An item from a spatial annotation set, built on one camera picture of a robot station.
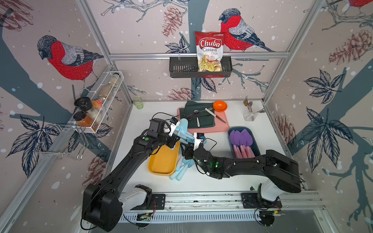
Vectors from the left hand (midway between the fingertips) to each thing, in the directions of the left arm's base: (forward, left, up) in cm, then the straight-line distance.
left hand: (180, 133), depth 80 cm
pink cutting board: (+21, -29, -19) cm, 41 cm away
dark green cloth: (+33, -8, -17) cm, 38 cm away
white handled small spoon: (+21, -12, -18) cm, 30 cm away
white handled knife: (+27, -25, -17) cm, 40 cm away
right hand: (-5, -2, -3) cm, 6 cm away
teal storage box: (+12, -41, -14) cm, 45 cm away
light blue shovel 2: (-11, -5, -16) cm, 20 cm away
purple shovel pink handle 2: (+5, -38, -16) cm, 42 cm away
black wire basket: (+48, -3, +12) cm, 49 cm away
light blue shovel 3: (-18, +3, -15) cm, 24 cm away
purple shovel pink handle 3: (+4, -43, -14) cm, 46 cm away
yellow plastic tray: (-9, +10, -18) cm, 22 cm away
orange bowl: (+34, -29, -14) cm, 47 cm away
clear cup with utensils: (+23, -50, -13) cm, 56 cm away
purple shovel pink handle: (+5, -34, -16) cm, 38 cm away
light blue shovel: (0, -2, +2) cm, 3 cm away
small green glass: (+37, +36, -14) cm, 53 cm away
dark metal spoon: (+31, -10, -18) cm, 38 cm away
